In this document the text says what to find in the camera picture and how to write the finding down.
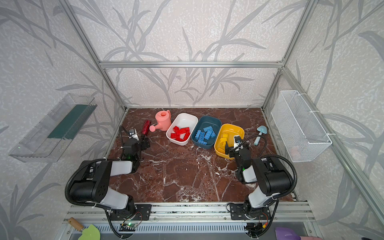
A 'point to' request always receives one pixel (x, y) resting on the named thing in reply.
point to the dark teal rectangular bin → (203, 122)
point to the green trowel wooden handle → (89, 232)
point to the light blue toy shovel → (261, 129)
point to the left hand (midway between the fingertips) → (140, 132)
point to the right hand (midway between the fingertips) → (235, 136)
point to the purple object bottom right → (286, 233)
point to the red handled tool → (146, 127)
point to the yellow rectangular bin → (226, 132)
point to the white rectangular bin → (183, 120)
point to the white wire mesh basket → (304, 136)
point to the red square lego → (176, 129)
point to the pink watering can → (163, 118)
